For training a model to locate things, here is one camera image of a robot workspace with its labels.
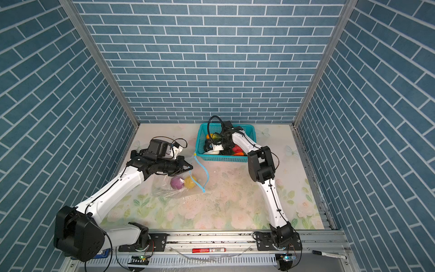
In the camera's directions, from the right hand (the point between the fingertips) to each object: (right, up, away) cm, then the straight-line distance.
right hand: (219, 148), depth 105 cm
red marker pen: (-9, -42, -34) cm, 55 cm away
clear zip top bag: (-31, -20, -15) cm, 40 cm away
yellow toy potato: (-14, -16, -21) cm, 30 cm away
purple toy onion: (-21, -17, -19) cm, 33 cm away
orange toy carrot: (+12, -3, -4) cm, 13 cm away
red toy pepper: (+11, 0, -4) cm, 12 cm away
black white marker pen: (+50, -43, -35) cm, 75 cm away
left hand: (-11, -7, -28) cm, 31 cm away
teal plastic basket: (-10, +12, +1) cm, 16 cm away
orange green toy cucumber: (-2, +7, -14) cm, 16 cm away
